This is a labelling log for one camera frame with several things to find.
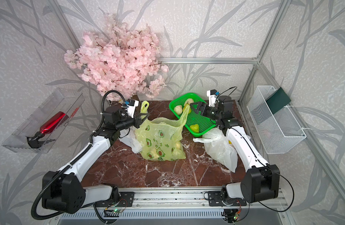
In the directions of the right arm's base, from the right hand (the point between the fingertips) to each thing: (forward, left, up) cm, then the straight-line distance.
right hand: (193, 106), depth 77 cm
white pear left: (+19, +9, -24) cm, 32 cm away
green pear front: (+2, -2, -24) cm, 24 cm away
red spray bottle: (-23, +69, +4) cm, 73 cm away
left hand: (-3, +25, -3) cm, 26 cm away
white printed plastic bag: (-16, -15, -19) cm, 29 cm away
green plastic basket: (+8, -4, -29) cm, 30 cm away
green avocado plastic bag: (-15, +18, -9) cm, 25 cm away
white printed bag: (-15, +34, -6) cm, 38 cm away
